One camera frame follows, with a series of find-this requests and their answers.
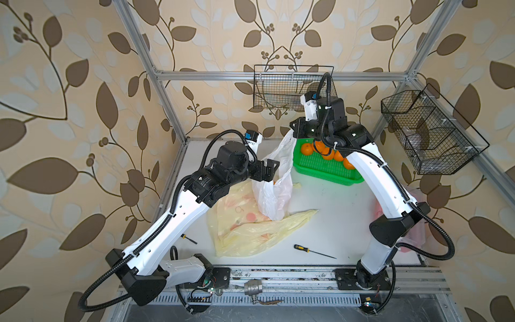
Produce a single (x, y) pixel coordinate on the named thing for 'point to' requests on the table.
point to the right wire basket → (432, 135)
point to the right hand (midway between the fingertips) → (290, 124)
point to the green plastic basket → (331, 171)
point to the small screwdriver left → (184, 237)
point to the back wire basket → (281, 86)
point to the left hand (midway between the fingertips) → (265, 157)
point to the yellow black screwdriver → (308, 249)
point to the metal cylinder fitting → (253, 287)
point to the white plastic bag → (274, 199)
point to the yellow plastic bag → (240, 225)
